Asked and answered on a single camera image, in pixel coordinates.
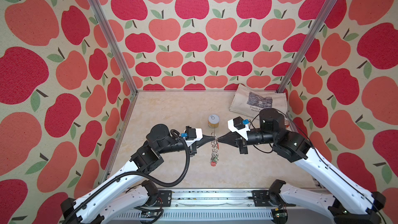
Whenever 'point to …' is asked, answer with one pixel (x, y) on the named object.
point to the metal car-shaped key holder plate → (215, 157)
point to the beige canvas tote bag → (249, 101)
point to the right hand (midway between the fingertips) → (223, 136)
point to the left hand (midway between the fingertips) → (214, 139)
